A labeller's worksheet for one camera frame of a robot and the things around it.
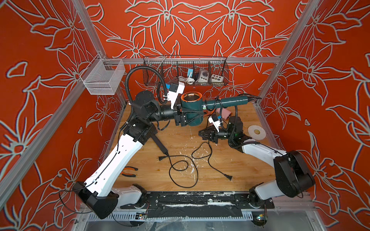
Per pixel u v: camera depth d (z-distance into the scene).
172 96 0.46
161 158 0.88
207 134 0.76
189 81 0.85
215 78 0.94
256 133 1.00
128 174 0.82
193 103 0.47
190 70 0.84
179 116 0.46
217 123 0.71
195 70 0.97
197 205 0.73
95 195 0.37
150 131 0.47
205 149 0.92
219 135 0.71
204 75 0.91
